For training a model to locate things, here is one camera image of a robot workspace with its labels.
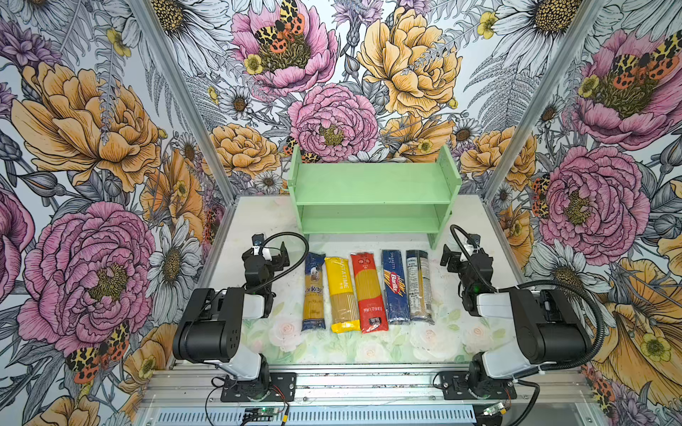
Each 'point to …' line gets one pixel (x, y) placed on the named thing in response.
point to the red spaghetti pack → (368, 286)
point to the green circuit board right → (495, 409)
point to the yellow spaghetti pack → (344, 317)
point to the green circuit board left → (259, 414)
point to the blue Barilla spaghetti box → (396, 286)
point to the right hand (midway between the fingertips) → (456, 251)
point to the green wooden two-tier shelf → (376, 197)
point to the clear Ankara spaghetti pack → (419, 287)
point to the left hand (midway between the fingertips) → (270, 250)
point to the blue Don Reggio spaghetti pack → (313, 292)
